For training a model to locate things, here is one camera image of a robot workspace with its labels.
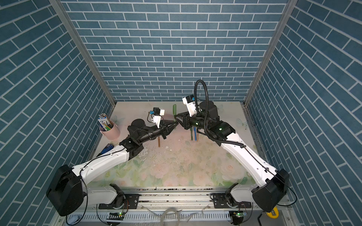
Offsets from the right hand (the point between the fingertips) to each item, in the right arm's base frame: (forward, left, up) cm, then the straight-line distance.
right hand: (178, 116), depth 68 cm
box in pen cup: (+6, +49, -17) cm, 52 cm away
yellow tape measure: (-32, -51, -33) cm, 68 cm away
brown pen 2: (+10, -11, -34) cm, 37 cm away
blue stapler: (-4, +47, -31) cm, 57 cm away
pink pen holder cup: (+4, +46, -28) cm, 54 cm away
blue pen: (+14, -9, -34) cm, 38 cm away
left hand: (-2, -1, -4) cm, 5 cm away
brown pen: (+5, +16, -35) cm, 39 cm away
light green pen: (+13, -7, -34) cm, 37 cm away
